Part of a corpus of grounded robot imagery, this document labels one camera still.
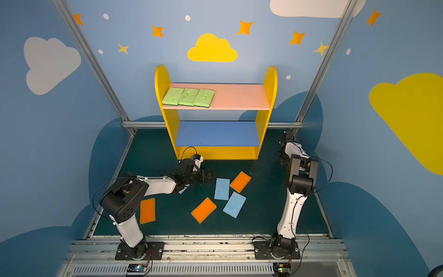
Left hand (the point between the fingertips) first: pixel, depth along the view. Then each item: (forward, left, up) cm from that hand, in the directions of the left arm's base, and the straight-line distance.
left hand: (211, 172), depth 94 cm
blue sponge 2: (-16, -13, -6) cm, 21 cm away
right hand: (+15, -44, -2) cm, 47 cm away
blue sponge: (-8, -6, -5) cm, 11 cm away
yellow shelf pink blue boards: (+13, -4, +12) cm, 18 cm away
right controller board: (-43, -32, -7) cm, 54 cm away
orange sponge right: (-2, -17, -6) cm, 18 cm away
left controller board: (-44, +29, -6) cm, 53 cm away
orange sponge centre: (-20, +3, -5) cm, 20 cm away
